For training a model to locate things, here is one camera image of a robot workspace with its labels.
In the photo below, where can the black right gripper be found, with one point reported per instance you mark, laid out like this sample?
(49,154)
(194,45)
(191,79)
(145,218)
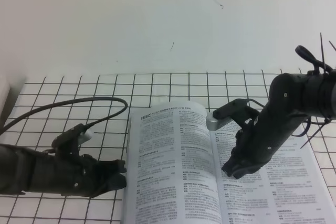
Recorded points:
(278,120)

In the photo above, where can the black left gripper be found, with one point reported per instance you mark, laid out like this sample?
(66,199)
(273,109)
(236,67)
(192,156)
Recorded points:
(81,176)

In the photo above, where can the book with red cover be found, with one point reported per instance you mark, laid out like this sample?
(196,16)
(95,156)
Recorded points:
(174,175)

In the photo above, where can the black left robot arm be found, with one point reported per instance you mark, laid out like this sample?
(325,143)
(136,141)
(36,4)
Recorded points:
(25,170)

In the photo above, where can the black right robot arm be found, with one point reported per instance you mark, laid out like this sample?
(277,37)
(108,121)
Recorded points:
(318,100)

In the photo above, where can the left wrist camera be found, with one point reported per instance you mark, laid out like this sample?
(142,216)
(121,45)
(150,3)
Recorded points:
(69,141)

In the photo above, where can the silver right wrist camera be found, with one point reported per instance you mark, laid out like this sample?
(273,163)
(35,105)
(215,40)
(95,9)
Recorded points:
(225,117)

